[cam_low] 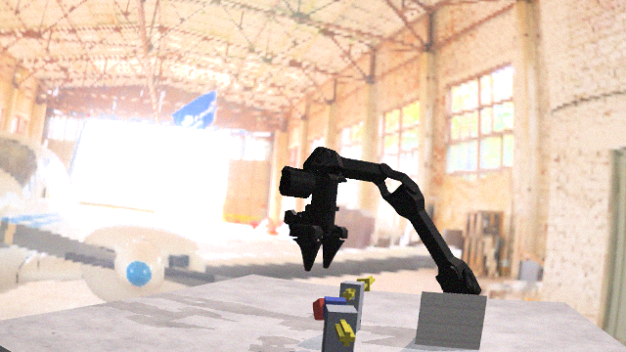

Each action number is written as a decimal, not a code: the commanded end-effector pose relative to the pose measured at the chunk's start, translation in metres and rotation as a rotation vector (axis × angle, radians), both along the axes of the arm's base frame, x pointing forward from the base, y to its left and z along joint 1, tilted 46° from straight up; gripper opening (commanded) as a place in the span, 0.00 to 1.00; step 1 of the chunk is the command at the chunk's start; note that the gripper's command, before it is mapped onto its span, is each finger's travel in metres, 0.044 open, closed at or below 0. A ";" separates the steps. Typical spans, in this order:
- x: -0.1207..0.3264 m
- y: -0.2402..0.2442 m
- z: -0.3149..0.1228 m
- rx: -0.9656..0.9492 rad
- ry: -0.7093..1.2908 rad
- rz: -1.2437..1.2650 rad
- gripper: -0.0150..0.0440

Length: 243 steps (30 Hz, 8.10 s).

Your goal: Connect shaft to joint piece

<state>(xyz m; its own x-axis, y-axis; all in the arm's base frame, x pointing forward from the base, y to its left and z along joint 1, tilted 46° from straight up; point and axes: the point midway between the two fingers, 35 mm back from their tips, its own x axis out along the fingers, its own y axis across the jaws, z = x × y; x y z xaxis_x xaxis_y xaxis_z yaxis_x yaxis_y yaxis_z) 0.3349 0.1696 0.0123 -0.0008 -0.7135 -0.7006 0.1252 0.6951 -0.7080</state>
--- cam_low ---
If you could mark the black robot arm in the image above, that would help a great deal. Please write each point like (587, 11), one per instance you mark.
(325, 168)

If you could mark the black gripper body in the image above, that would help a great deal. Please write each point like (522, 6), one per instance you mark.
(321, 223)

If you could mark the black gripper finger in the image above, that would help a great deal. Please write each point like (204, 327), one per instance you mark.
(309, 251)
(330, 250)

